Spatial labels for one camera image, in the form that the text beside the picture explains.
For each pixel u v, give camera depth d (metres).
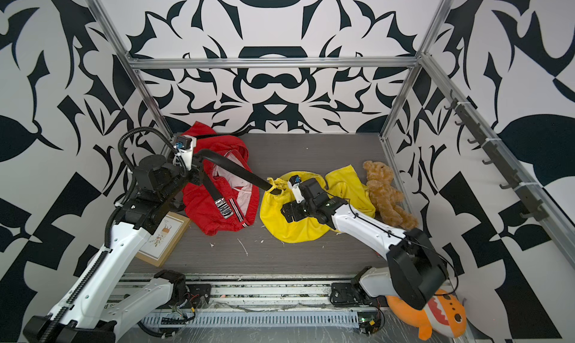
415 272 0.42
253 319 0.71
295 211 0.74
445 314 0.64
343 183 0.97
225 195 0.94
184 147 0.58
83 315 0.38
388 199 0.89
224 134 1.20
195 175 0.63
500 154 0.55
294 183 0.76
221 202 0.93
